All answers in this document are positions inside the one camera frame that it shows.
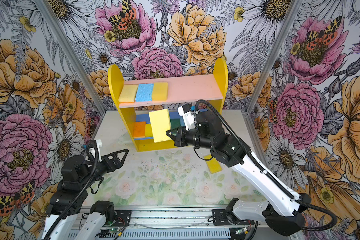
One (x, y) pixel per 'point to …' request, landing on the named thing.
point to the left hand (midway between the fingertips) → (123, 157)
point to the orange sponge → (139, 129)
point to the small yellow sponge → (213, 165)
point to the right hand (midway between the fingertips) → (168, 138)
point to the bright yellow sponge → (148, 130)
